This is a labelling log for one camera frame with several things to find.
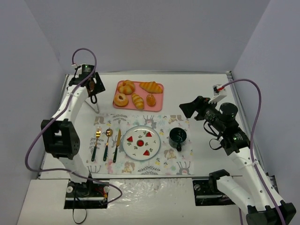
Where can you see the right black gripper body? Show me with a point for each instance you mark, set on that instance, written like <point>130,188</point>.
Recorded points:
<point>199,108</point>

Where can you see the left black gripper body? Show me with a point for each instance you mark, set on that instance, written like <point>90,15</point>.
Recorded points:
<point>98,82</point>

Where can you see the silver metal tongs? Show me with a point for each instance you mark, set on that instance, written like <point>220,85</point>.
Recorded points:
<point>93,106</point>

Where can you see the small striped bread loaf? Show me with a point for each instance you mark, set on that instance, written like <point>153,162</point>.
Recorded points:
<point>137,101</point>

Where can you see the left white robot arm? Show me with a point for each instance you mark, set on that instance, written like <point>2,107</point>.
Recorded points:
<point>60,137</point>

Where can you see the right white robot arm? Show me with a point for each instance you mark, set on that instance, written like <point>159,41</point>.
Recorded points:
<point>261,204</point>

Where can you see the round knotted bread roll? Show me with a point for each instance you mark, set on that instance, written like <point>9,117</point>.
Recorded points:
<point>127,87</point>

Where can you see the long croissant bread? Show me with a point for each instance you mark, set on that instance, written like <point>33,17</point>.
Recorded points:
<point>151,87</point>

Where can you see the dark green mug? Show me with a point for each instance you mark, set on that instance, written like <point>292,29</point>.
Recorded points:
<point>177,138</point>

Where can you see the small orange bun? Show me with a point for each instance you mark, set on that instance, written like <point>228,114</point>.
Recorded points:
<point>150,100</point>

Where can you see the white watermelon pattern plate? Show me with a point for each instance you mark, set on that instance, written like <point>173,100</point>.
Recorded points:
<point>141,143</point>

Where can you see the floral printed placemat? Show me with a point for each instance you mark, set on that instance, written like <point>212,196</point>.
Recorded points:
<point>168,161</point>

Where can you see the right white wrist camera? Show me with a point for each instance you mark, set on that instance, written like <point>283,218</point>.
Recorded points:
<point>219,94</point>

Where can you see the ring donut bread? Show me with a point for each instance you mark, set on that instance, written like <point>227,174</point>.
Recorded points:
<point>120,100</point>

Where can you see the gold fork green handle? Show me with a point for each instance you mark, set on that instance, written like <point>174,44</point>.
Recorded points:
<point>98,134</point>

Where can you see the metal table edge rail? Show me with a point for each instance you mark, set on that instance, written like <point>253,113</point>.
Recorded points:
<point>247,99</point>

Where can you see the gold spoon green handle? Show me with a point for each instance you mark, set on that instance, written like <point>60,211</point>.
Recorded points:
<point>108,133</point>

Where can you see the gold knife green handle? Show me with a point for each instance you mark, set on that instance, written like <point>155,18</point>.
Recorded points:
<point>117,145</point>

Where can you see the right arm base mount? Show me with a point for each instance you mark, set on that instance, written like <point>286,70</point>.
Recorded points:
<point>205,196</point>

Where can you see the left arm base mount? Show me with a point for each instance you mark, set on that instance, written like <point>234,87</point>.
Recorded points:
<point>90,195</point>

